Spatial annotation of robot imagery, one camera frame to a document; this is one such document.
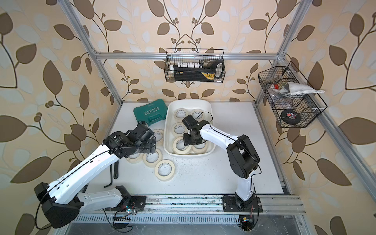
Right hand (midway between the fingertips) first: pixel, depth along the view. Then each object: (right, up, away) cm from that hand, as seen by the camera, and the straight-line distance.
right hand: (188, 141), depth 90 cm
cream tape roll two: (+8, -4, +1) cm, 9 cm away
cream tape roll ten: (-6, -4, +1) cm, 7 cm away
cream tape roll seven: (-14, -16, -4) cm, 22 cm away
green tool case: (-28, +18, +17) cm, 38 cm away
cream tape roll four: (-22, -11, 0) cm, 25 cm away
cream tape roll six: (-7, +18, +22) cm, 29 cm away
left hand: (-20, +2, -18) cm, 27 cm away
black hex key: (-44, -19, -8) cm, 48 cm away
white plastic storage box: (+13, +24, +19) cm, 33 cm away
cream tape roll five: (-7, +7, +11) cm, 15 cm away
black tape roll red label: (+52, +16, -18) cm, 57 cm away
